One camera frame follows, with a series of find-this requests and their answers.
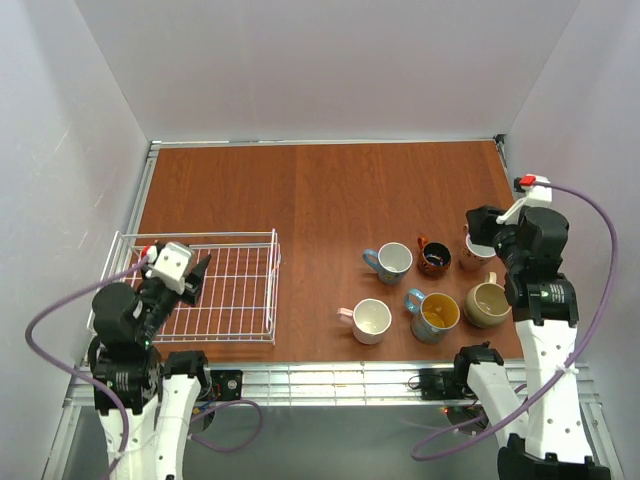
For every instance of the pink faceted mug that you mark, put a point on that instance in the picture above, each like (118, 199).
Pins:
(369, 320)

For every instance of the salmon pink cup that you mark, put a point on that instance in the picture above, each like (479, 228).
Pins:
(474, 256)

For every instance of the aluminium front rail frame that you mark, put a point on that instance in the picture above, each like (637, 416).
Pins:
(327, 384)

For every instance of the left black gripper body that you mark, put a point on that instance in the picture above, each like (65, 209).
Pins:
(190, 283)

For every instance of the blue bear mug yellow inside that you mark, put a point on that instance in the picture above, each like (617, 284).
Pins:
(433, 315)

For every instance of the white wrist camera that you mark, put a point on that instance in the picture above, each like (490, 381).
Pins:
(169, 263)
(537, 193)

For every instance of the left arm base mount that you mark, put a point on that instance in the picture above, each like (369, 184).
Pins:
(225, 386)

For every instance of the light blue mug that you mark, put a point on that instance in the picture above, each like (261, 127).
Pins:
(391, 262)

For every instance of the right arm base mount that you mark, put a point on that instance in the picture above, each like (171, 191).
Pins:
(440, 385)

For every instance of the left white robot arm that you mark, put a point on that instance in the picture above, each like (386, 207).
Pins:
(145, 401)

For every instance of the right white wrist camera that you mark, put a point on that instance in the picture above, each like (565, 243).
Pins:
(537, 193)

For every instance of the white wire dish rack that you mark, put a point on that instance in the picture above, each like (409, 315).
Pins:
(240, 289)

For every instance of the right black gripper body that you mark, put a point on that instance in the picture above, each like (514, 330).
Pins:
(484, 228)

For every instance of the beige round mug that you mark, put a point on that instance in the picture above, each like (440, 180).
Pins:
(485, 305)

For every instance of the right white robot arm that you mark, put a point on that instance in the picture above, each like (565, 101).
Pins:
(543, 437)

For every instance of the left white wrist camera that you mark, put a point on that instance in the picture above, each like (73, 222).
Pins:
(169, 263)

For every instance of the orange brown mug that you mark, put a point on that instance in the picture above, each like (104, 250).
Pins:
(434, 257)

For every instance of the aluminium left rail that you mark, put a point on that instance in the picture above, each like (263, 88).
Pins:
(142, 190)

